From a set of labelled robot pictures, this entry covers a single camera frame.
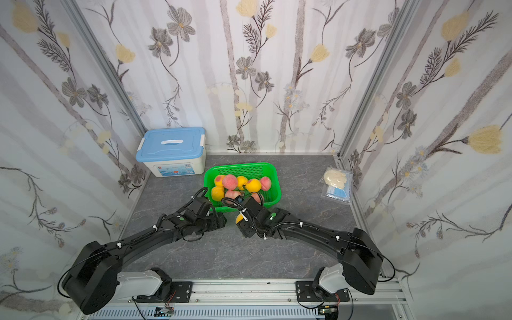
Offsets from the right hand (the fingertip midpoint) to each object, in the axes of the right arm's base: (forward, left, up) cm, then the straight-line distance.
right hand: (249, 216), depth 80 cm
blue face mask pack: (+20, -48, -14) cm, 54 cm away
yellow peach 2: (+23, +6, -9) cm, 25 cm away
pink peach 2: (+22, -7, -9) cm, 25 cm away
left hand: (+1, +12, -8) cm, 15 cm away
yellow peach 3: (-1, +4, +1) cm, 4 cm away
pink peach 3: (+14, +9, -8) cm, 19 cm away
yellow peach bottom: (+20, -1, -8) cm, 21 cm away
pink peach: (+18, +10, -3) cm, 21 cm away
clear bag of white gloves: (+28, -44, -11) cm, 53 cm away
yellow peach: (+15, +16, -8) cm, 23 cm away
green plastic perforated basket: (+14, -10, -9) cm, 20 cm away
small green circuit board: (-32, +31, -13) cm, 46 cm away
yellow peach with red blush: (+23, +17, -9) cm, 30 cm away
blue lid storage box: (+34, +41, -1) cm, 53 cm away
